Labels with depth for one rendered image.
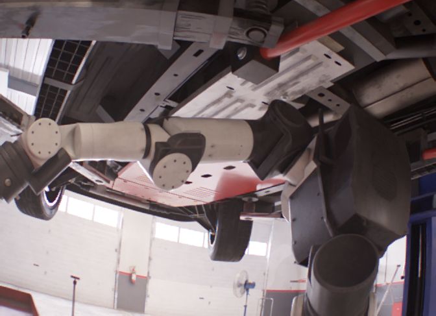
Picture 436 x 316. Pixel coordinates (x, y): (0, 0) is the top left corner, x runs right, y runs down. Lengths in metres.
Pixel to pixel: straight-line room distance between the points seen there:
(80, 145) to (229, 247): 2.39
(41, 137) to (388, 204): 0.66
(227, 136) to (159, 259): 10.15
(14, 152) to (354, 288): 0.56
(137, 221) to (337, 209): 10.00
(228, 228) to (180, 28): 2.20
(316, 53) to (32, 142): 0.79
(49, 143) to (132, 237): 9.97
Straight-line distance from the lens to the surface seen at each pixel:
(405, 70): 1.45
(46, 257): 9.97
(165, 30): 0.78
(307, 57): 1.08
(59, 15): 0.82
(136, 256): 10.53
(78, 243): 10.12
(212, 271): 11.68
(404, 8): 1.04
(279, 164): 0.84
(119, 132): 0.66
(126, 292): 10.43
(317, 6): 0.95
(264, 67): 0.93
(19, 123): 1.56
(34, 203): 2.54
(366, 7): 0.73
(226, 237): 2.88
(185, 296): 11.24
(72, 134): 0.69
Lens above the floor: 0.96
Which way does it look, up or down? 21 degrees up
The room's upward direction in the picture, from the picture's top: 6 degrees clockwise
